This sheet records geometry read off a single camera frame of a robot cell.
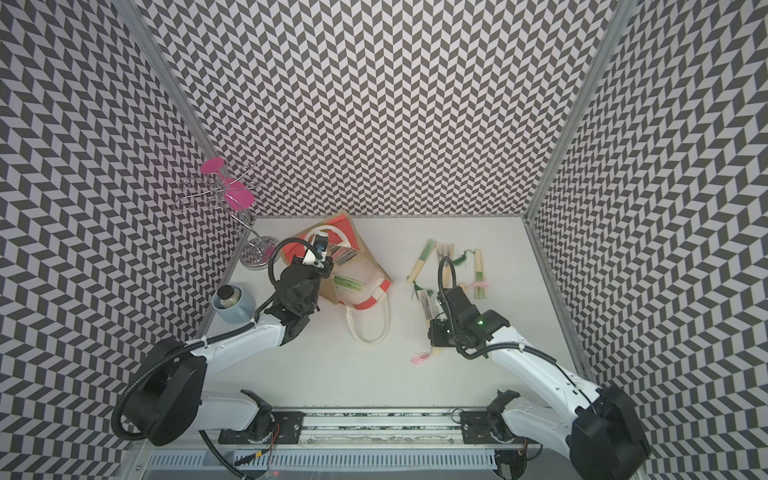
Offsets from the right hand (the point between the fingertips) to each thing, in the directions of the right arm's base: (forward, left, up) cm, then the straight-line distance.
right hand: (434, 340), depth 81 cm
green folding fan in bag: (+21, +27, -4) cm, 35 cm away
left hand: (+22, +33, +17) cm, 43 cm away
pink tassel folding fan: (+36, -7, -6) cm, 37 cm away
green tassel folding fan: (+34, 0, -5) cm, 34 cm away
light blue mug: (+9, +56, 0) cm, 57 cm away
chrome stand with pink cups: (+36, +57, +25) cm, 72 cm away
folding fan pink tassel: (+14, +3, 0) cm, 14 cm away
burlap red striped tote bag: (+23, +24, -5) cm, 34 cm away
